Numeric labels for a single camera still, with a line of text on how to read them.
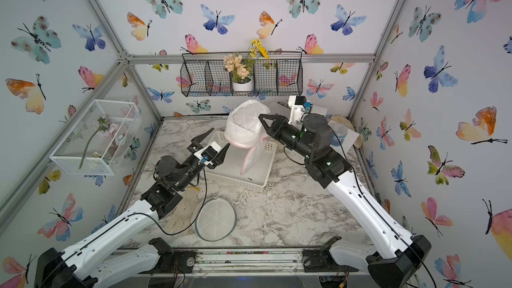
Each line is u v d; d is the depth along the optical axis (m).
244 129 0.62
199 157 0.59
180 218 0.83
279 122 0.53
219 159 0.62
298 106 0.56
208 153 0.53
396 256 0.37
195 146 0.59
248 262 0.76
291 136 0.53
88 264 0.41
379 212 0.41
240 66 0.81
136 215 0.49
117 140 0.71
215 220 0.79
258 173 0.90
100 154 0.67
